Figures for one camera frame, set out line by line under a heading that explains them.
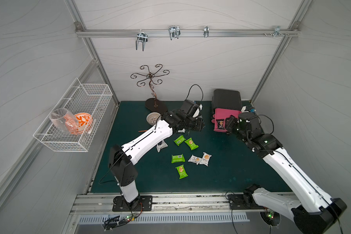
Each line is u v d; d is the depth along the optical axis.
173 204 0.75
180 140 0.96
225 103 0.98
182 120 0.54
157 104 1.15
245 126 0.53
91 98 0.80
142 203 0.73
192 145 0.93
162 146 0.93
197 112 0.61
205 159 0.88
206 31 0.78
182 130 1.01
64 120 0.55
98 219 0.70
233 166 0.86
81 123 0.67
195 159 0.87
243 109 0.65
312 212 0.39
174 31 0.76
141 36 0.78
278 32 0.76
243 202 0.72
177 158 0.88
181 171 0.84
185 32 0.78
